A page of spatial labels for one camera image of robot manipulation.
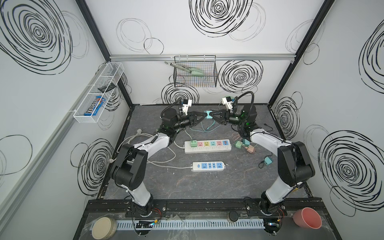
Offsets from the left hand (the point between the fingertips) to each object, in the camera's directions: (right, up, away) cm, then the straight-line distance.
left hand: (208, 117), depth 75 cm
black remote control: (-53, +17, +6) cm, 56 cm away
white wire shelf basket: (-59, +28, +17) cm, 67 cm away
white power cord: (-45, -10, +27) cm, 53 cm away
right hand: (+1, +1, +1) cm, 1 cm away
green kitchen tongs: (-7, +29, +17) cm, 34 cm away
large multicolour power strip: (+2, -18, +19) cm, 27 cm away
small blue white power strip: (-5, -29, +11) cm, 31 cm away
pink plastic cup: (+47, -48, -4) cm, 67 cm away
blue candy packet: (-55, +5, -3) cm, 55 cm away
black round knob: (+10, -42, -11) cm, 45 cm away
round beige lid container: (-47, -49, -10) cm, 68 cm away
